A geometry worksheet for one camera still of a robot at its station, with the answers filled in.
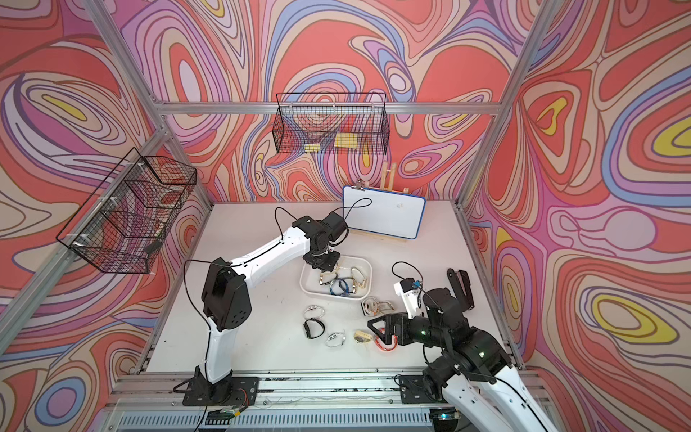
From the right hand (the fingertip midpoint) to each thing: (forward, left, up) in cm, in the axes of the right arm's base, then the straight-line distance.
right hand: (382, 331), depth 67 cm
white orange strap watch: (+14, +1, -16) cm, 21 cm away
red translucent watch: (+1, -2, -17) cm, 17 cm away
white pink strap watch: (+12, +20, -15) cm, 28 cm away
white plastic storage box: (+22, +20, -16) cm, 34 cm away
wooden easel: (+47, -6, +9) cm, 48 cm away
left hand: (+24, +15, -7) cm, 29 cm away
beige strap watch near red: (+4, +5, -15) cm, 16 cm away
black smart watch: (+6, +21, -14) cm, 26 cm away
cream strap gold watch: (+24, +5, -16) cm, 30 cm away
